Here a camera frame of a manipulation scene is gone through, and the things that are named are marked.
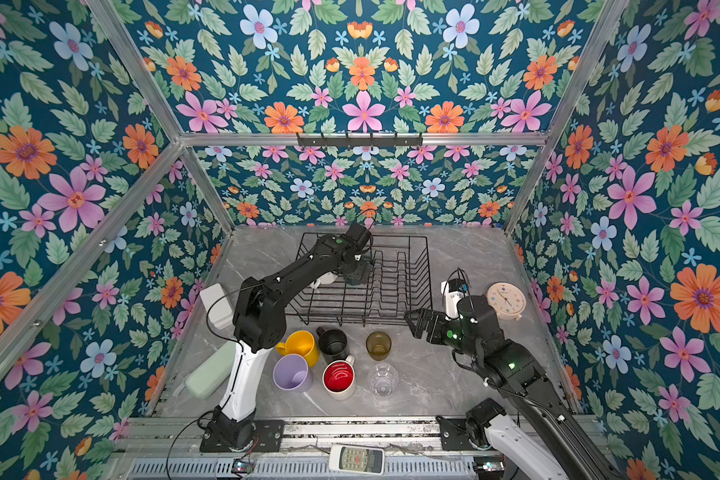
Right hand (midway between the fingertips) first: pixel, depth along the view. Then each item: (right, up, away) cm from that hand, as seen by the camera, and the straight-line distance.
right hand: (417, 316), depth 70 cm
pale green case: (-55, -18, +11) cm, 59 cm away
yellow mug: (-32, -11, +16) cm, 38 cm away
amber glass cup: (-10, -12, +18) cm, 23 cm away
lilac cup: (-34, -19, +12) cm, 40 cm away
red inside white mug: (-21, -20, +12) cm, 31 cm away
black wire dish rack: (-2, +4, +29) cm, 29 cm away
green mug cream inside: (-15, +9, +18) cm, 25 cm away
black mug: (-23, -11, +16) cm, 30 cm away
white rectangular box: (-61, -2, +24) cm, 66 cm away
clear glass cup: (-8, -21, +12) cm, 25 cm away
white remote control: (-14, -34, 0) cm, 37 cm away
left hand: (-16, +11, +25) cm, 32 cm away
